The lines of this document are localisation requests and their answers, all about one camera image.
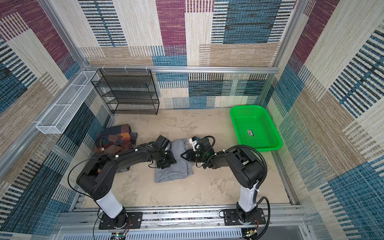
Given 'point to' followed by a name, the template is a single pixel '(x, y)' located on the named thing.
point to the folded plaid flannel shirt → (114, 140)
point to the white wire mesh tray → (56, 120)
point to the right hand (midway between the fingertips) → (182, 157)
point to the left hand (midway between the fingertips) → (175, 162)
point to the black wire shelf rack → (128, 91)
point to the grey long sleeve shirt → (182, 168)
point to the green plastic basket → (253, 128)
